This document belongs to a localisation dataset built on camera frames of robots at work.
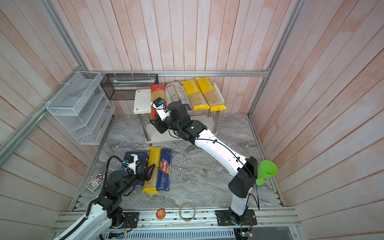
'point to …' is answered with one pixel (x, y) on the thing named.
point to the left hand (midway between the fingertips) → (149, 165)
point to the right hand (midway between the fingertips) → (153, 118)
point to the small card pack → (95, 182)
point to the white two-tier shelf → (142, 106)
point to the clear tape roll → (187, 211)
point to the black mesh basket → (122, 86)
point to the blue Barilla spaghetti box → (164, 173)
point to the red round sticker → (161, 213)
